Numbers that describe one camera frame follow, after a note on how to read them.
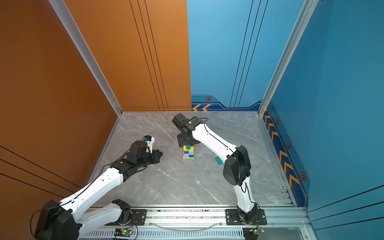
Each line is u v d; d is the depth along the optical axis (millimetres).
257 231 691
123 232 709
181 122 652
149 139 740
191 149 873
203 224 725
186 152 889
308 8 698
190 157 932
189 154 911
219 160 914
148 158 695
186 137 708
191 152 882
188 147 876
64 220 385
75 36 787
